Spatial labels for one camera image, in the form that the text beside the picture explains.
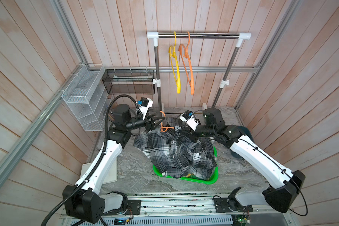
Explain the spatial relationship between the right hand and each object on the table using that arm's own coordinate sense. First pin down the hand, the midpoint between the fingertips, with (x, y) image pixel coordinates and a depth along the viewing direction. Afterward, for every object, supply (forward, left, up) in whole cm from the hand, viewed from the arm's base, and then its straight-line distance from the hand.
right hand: (180, 129), depth 71 cm
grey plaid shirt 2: (-9, +4, -5) cm, 11 cm away
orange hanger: (0, +8, 0) cm, 8 cm away
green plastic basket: (-17, -6, -22) cm, 28 cm away
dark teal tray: (+17, -48, -24) cm, 56 cm away
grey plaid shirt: (-16, +1, -8) cm, 18 cm away
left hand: (+3, +10, +7) cm, 12 cm away
